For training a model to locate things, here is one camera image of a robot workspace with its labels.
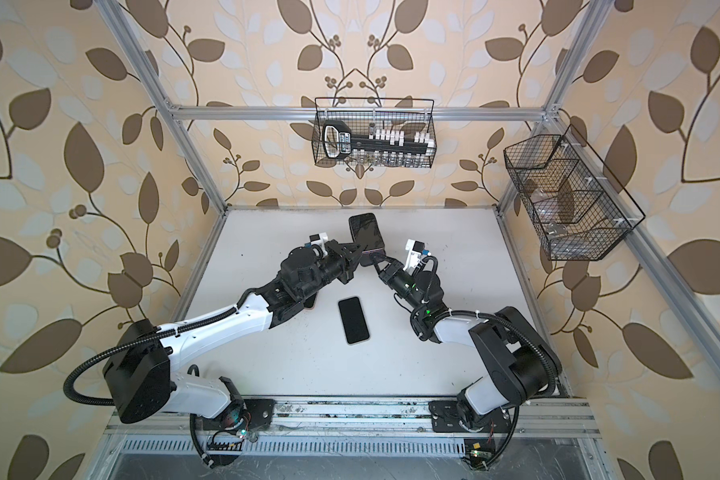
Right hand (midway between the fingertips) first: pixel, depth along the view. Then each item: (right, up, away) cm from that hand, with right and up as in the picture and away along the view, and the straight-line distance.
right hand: (371, 257), depth 79 cm
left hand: (0, +5, -10) cm, 11 cm away
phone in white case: (-5, -20, +12) cm, 24 cm away
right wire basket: (+52, +10, -5) cm, 53 cm away
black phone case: (-2, +7, -1) cm, 7 cm away
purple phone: (0, 0, 0) cm, 0 cm away
